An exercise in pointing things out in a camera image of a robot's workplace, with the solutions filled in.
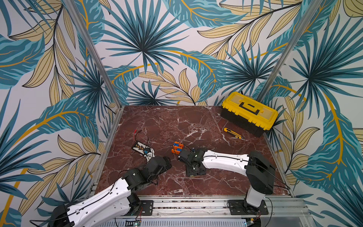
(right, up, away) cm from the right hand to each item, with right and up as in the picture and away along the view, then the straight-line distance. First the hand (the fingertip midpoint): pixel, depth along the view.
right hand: (191, 172), depth 83 cm
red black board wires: (-40, +23, +20) cm, 50 cm away
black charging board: (-34, +12, +12) cm, 38 cm away
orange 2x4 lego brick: (-7, +14, +14) cm, 21 cm away
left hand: (-15, +6, -5) cm, 17 cm away
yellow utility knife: (+27, +24, +20) cm, 42 cm away
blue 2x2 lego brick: (-8, +12, +10) cm, 17 cm away
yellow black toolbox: (+39, +36, +12) cm, 54 cm away
